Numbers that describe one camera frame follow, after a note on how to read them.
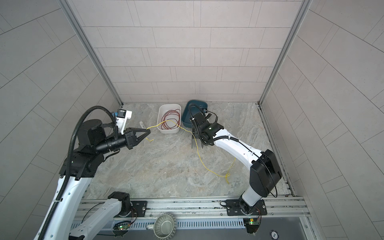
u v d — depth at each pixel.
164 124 1.02
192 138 0.96
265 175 0.42
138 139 0.56
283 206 0.72
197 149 0.91
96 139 0.46
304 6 0.71
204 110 0.72
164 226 0.67
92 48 0.86
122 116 0.52
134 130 0.55
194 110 1.12
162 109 1.06
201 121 0.62
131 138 0.51
